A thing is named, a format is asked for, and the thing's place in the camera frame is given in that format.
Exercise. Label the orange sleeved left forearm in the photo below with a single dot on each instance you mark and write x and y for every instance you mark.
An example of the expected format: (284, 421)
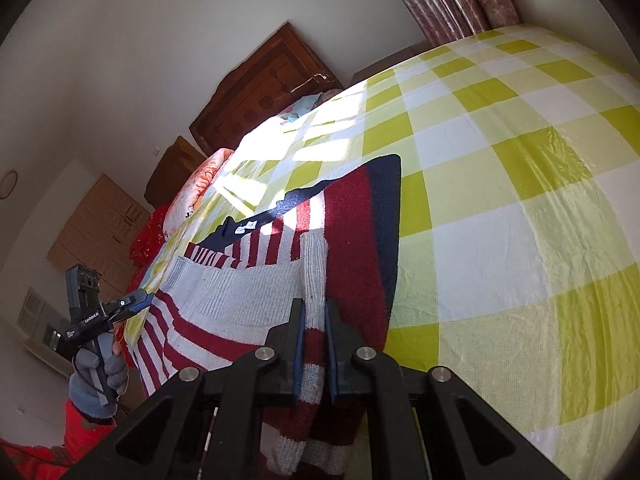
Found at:
(82, 434)

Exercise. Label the red blanket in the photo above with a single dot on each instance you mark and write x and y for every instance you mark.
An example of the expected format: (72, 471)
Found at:
(151, 238)

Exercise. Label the brown wooden nightstand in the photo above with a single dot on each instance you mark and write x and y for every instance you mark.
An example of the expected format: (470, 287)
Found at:
(176, 165)

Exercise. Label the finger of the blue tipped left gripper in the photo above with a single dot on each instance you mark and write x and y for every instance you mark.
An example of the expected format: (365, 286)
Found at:
(138, 300)

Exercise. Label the round wall clock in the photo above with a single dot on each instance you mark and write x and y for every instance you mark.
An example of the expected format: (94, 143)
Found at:
(8, 183)

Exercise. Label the blue floral pillow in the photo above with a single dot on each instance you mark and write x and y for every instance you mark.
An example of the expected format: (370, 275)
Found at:
(306, 104)

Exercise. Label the yellow white checkered bedsheet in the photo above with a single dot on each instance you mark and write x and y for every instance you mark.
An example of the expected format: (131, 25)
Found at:
(518, 225)

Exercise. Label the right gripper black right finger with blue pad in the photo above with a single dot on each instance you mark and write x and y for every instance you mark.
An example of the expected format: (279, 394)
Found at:
(373, 383)

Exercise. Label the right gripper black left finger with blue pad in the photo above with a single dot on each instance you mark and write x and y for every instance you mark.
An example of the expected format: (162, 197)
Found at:
(269, 377)

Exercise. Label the orange floral pillow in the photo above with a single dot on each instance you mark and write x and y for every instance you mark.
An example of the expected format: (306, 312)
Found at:
(192, 192)

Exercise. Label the dark wooden headboard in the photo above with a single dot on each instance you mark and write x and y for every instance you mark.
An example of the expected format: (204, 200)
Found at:
(281, 71)

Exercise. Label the grey gloved left hand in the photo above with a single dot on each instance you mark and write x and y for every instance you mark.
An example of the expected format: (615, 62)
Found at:
(100, 377)

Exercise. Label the light wooden wardrobe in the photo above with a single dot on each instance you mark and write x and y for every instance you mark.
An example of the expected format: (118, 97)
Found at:
(99, 235)

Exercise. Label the red white navy striped sweater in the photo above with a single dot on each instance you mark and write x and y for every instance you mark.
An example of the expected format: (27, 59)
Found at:
(217, 296)

